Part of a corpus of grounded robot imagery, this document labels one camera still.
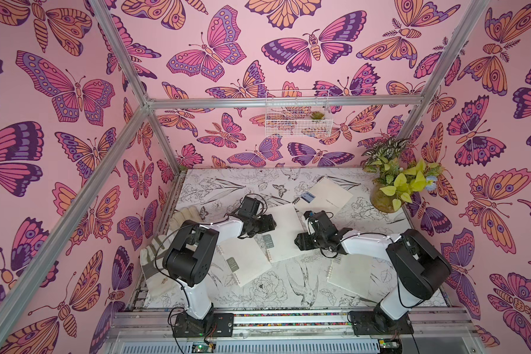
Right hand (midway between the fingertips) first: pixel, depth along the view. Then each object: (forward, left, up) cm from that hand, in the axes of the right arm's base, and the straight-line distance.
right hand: (301, 238), depth 93 cm
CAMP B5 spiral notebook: (+25, -14, -3) cm, 29 cm away
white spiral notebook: (-2, +9, -2) cm, 9 cm away
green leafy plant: (+14, -37, +21) cm, 44 cm away
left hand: (+6, +12, +1) cm, 13 cm away
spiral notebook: (-8, +23, -1) cm, 25 cm away
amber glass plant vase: (+19, -39, +1) cm, 43 cm away
